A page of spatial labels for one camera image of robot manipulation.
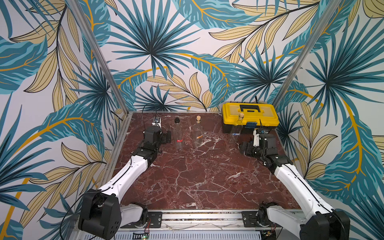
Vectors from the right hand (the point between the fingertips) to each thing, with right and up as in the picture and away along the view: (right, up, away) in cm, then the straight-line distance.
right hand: (248, 145), depth 83 cm
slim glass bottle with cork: (-2, +10, +12) cm, 15 cm away
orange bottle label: (-27, +4, +7) cm, 28 cm away
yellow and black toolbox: (+15, +18, +14) cm, 27 cm away
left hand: (-49, +8, 0) cm, 50 cm away
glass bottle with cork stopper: (-28, +7, +11) cm, 31 cm away
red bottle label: (-39, +2, +7) cm, 39 cm away
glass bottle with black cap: (-42, +4, +26) cm, 49 cm away
